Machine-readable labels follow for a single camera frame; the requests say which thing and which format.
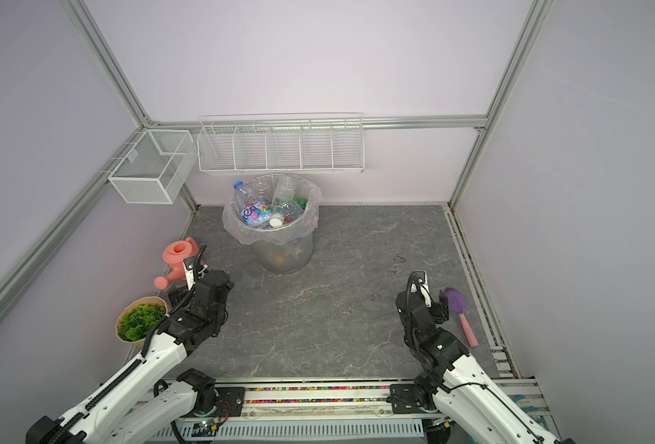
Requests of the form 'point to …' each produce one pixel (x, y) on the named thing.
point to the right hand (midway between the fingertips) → (428, 294)
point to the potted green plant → (138, 316)
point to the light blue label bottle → (252, 210)
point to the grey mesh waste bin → (285, 258)
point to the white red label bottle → (290, 210)
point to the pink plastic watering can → (177, 253)
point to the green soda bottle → (302, 202)
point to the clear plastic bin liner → (273, 208)
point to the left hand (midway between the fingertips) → (196, 281)
